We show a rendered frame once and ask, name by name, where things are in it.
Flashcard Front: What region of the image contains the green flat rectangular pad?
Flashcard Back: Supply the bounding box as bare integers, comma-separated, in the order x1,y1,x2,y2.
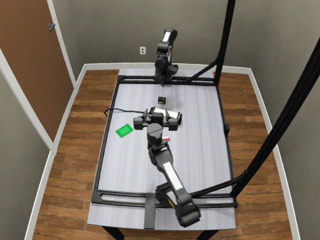
115,123,134,138

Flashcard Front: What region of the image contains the black charger with brass prongs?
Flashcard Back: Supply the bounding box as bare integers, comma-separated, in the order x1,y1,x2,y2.
158,96,168,105

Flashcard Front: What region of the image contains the small pink block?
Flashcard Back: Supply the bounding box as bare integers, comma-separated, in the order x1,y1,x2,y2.
162,136,170,141

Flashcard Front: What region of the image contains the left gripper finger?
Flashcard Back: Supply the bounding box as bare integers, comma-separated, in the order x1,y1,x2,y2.
165,109,174,122
138,108,148,123

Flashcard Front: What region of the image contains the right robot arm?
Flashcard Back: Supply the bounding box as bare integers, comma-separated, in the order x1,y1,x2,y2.
154,28,179,82

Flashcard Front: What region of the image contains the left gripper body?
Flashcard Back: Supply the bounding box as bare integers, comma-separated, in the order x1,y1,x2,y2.
133,117,179,132

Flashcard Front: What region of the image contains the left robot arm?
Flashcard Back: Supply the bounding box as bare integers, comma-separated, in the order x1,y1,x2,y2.
145,112,202,228

